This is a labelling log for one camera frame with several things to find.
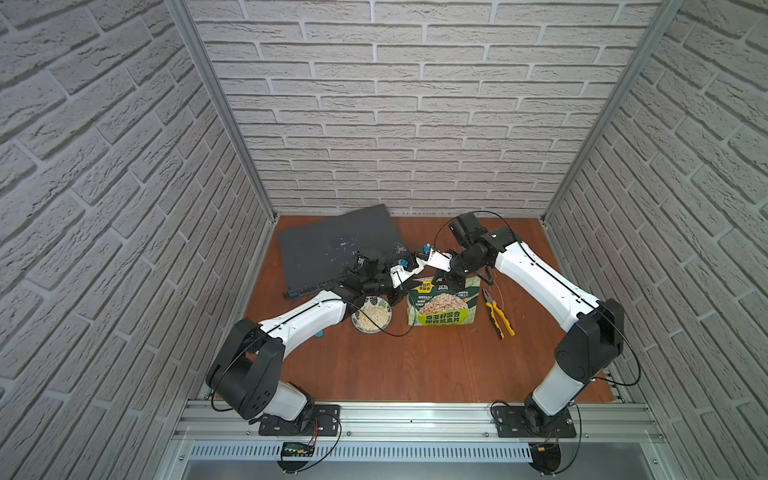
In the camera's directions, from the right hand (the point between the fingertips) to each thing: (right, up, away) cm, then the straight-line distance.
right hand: (430, 280), depth 81 cm
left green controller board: (-34, -40, -9) cm, 54 cm away
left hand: (-4, +2, 0) cm, 5 cm away
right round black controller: (+26, -41, -11) cm, 50 cm away
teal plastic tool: (-32, -17, +7) cm, 37 cm away
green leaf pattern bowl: (-16, -10, +9) cm, 21 cm away
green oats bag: (+1, -7, +2) cm, 8 cm away
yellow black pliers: (+21, -10, +12) cm, 26 cm away
